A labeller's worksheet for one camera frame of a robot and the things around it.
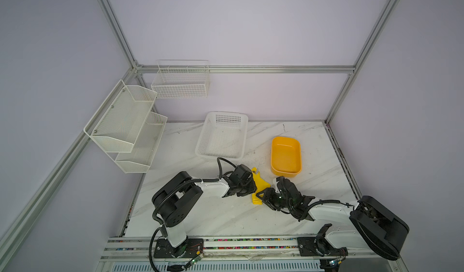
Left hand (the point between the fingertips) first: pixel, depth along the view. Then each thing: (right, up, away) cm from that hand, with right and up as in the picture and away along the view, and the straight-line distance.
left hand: (256, 189), depth 88 cm
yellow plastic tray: (+18, +15, +13) cm, 27 cm away
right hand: (0, -3, -4) cm, 5 cm away
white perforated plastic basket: (-18, +28, +25) cm, 42 cm away
